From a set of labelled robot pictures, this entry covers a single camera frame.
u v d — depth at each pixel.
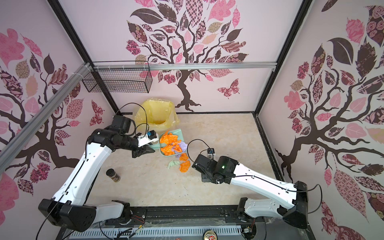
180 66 0.92
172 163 0.92
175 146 0.69
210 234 0.60
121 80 1.22
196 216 0.75
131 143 0.59
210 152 0.65
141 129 0.60
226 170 0.46
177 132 0.76
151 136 0.60
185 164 0.92
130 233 0.72
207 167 0.52
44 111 0.62
